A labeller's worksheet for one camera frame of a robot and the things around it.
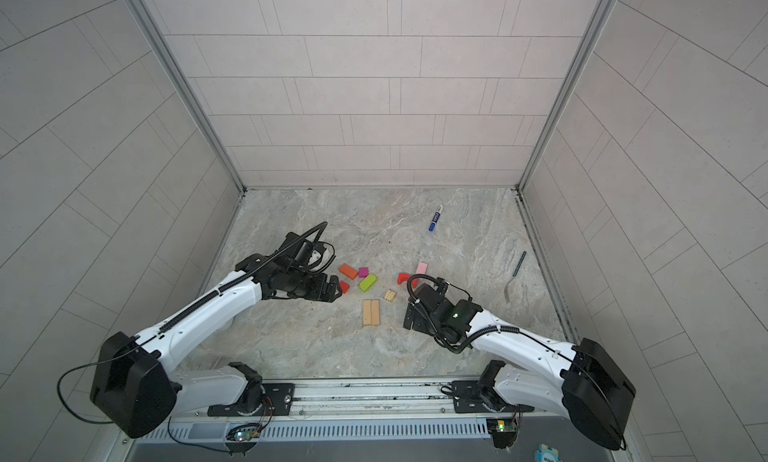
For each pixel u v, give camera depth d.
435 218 1.06
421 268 0.94
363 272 0.94
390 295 0.87
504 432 0.68
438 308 0.61
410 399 0.72
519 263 0.96
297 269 0.66
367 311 0.85
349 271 0.93
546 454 0.63
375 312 0.85
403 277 0.91
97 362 0.40
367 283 0.91
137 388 0.38
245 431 0.64
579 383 0.40
